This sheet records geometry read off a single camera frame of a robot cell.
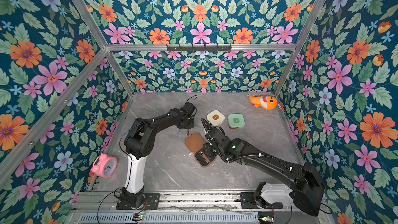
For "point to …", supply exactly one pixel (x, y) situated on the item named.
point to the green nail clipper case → (236, 121)
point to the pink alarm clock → (104, 166)
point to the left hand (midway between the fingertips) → (192, 125)
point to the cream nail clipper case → (215, 117)
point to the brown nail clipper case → (204, 155)
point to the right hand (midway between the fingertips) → (208, 144)
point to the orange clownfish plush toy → (267, 102)
